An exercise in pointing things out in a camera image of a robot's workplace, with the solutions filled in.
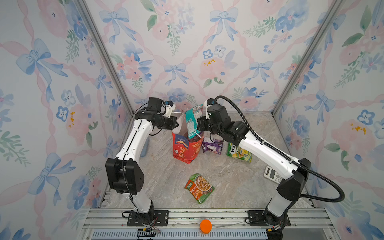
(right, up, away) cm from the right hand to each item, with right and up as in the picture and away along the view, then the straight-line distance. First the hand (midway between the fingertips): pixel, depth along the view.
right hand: (196, 118), depth 74 cm
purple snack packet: (+13, -17, +23) cm, 31 cm away
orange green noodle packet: (+2, -38, +9) cm, 39 cm away
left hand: (-10, -2, +8) cm, 13 cm away
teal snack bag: (-3, +1, +2) cm, 4 cm away
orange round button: (+4, -49, -7) cm, 50 cm away
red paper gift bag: (-7, -16, +8) cm, 20 cm away
